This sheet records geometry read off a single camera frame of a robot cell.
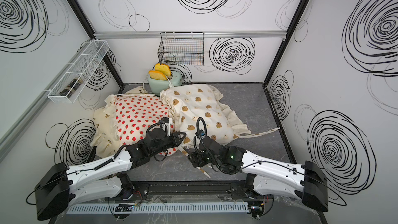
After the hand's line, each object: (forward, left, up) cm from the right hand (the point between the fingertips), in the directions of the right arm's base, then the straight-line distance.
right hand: (193, 156), depth 73 cm
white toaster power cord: (+44, +18, +3) cm, 47 cm away
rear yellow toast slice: (+54, +23, +8) cm, 59 cm away
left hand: (+9, +4, +3) cm, 10 cm away
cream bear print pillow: (+27, 0, +2) cm, 27 cm away
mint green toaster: (+44, +26, +2) cm, 51 cm away
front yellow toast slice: (+48, +26, +8) cm, 55 cm away
